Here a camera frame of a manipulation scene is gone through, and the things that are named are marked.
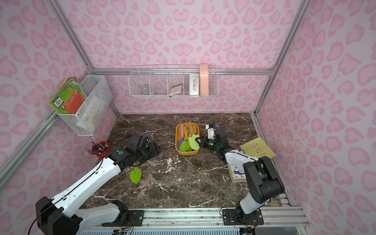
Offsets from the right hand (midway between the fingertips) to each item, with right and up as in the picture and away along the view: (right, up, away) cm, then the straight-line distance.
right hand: (194, 139), depth 88 cm
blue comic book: (+24, -21, -4) cm, 32 cm away
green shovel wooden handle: (-2, -1, +1) cm, 2 cm away
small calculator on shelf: (-12, +31, +7) cm, 34 cm away
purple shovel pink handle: (-9, -1, +13) cm, 16 cm away
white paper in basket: (-58, +14, -4) cm, 60 cm away
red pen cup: (-56, -7, +2) cm, 57 cm away
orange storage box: (+1, +6, +16) cm, 17 cm away
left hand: (-19, -4, -9) cm, 22 cm away
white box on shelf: (0, +34, +5) cm, 34 cm away
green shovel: (-36, -22, +1) cm, 42 cm away
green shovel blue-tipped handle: (-6, -5, +10) cm, 13 cm away
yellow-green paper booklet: (+43, -7, +11) cm, 45 cm away
